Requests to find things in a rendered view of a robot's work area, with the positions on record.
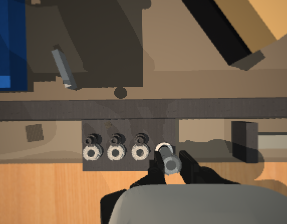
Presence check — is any tan wooden bar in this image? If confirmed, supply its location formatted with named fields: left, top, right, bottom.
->
left=182, top=0, right=287, bottom=65

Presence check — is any grey flanged bushing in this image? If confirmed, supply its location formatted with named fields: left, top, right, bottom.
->
left=159, top=147, right=182, bottom=176

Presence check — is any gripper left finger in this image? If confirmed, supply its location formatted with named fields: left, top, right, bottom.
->
left=100, top=150, right=167, bottom=224

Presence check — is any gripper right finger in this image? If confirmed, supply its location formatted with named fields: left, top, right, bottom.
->
left=179, top=150, right=240, bottom=184

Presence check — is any dark grey plate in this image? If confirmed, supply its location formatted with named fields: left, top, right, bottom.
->
left=82, top=118, right=176, bottom=171

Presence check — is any blue drill press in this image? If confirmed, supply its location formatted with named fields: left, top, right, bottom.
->
left=0, top=0, right=28, bottom=91

